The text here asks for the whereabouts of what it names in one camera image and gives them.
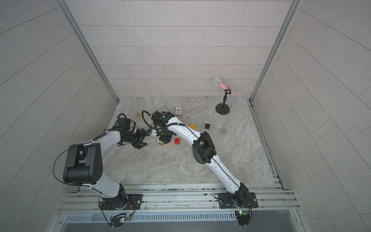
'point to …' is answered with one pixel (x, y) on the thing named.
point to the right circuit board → (243, 218)
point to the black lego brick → (207, 126)
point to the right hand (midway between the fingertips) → (167, 139)
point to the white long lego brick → (161, 143)
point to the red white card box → (178, 110)
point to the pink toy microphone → (217, 82)
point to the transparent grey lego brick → (223, 131)
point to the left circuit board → (118, 220)
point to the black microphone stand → (222, 108)
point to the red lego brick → (177, 140)
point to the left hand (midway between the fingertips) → (152, 135)
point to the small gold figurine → (138, 115)
